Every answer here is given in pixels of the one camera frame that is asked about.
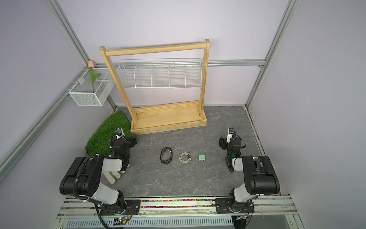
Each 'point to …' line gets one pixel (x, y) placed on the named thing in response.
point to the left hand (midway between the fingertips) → (125, 135)
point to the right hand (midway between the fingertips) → (228, 135)
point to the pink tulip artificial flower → (93, 77)
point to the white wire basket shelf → (161, 73)
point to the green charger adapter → (202, 157)
